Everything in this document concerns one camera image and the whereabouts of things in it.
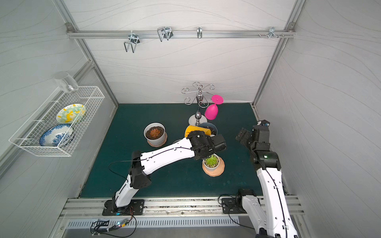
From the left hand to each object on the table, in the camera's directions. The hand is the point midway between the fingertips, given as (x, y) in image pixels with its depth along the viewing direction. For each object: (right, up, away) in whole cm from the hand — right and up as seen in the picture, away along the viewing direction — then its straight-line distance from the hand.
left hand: (192, 133), depth 74 cm
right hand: (+29, 0, 0) cm, 29 cm away
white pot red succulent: (-24, -2, +17) cm, 29 cm away
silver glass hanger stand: (+4, +7, +30) cm, 32 cm away
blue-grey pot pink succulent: (+11, +2, +21) cm, 24 cm away
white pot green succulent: (+10, -17, +6) cm, 20 cm away
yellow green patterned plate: (-59, +10, -3) cm, 60 cm away
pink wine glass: (+12, +12, +19) cm, 26 cm away
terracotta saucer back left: (-22, -11, +22) cm, 33 cm away
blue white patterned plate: (-58, 0, -11) cm, 60 cm away
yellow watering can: (0, +2, +8) cm, 9 cm away
